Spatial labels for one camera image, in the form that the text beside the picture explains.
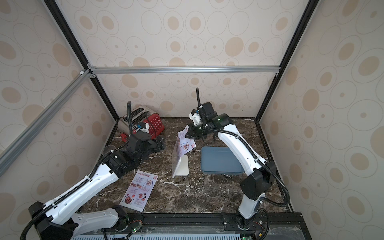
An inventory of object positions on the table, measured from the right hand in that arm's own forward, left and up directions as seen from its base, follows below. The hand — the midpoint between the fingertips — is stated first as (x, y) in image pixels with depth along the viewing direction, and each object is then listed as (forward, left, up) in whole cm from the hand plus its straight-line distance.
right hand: (191, 134), depth 76 cm
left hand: (-5, +13, +2) cm, 14 cm away
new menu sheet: (-6, +2, -1) cm, 6 cm away
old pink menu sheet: (-21, +29, -26) cm, 45 cm away
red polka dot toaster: (+17, +31, -7) cm, 36 cm away
